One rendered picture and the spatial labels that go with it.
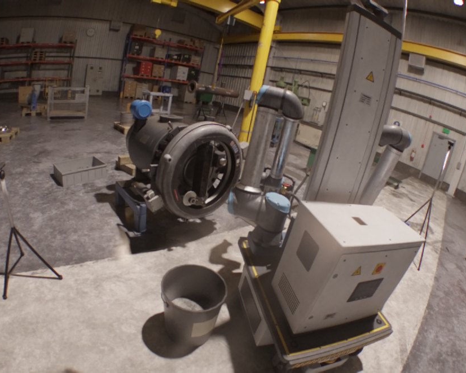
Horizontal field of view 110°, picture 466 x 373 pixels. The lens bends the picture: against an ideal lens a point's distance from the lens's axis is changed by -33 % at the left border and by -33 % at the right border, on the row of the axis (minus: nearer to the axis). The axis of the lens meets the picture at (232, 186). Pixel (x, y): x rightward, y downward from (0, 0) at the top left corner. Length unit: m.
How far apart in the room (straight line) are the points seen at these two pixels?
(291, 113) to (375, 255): 0.81
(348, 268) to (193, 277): 0.79
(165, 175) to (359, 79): 1.24
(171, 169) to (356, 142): 1.09
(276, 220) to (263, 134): 0.46
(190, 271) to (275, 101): 0.99
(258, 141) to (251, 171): 0.16
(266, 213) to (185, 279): 0.56
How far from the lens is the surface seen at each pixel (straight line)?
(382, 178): 1.58
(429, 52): 11.94
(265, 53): 5.45
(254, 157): 1.27
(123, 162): 3.33
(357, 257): 0.91
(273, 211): 1.28
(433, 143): 11.62
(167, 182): 1.58
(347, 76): 1.15
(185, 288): 1.37
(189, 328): 1.20
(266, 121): 1.27
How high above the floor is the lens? 1.21
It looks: 21 degrees down
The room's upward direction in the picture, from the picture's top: 12 degrees clockwise
